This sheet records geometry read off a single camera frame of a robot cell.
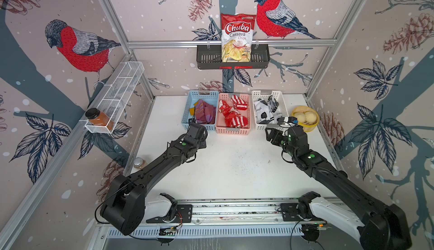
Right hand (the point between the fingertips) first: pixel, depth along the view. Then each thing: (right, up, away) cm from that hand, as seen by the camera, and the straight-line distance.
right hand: (271, 129), depth 82 cm
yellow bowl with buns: (+28, +5, +19) cm, 34 cm away
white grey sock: (+2, +7, +21) cm, 22 cm away
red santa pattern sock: (-16, +2, +21) cm, 26 cm away
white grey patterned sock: (+10, +13, +28) cm, 32 cm away
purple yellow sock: (-37, +9, +21) cm, 43 cm away
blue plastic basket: (-33, +19, +35) cm, 51 cm away
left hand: (-34, -3, +4) cm, 35 cm away
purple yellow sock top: (-33, +2, +18) cm, 38 cm away
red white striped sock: (-13, +14, +28) cm, 34 cm away
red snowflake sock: (-21, +9, +28) cm, 36 cm away
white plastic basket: (+15, +9, +28) cm, 33 cm away
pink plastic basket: (-25, -1, +22) cm, 34 cm away
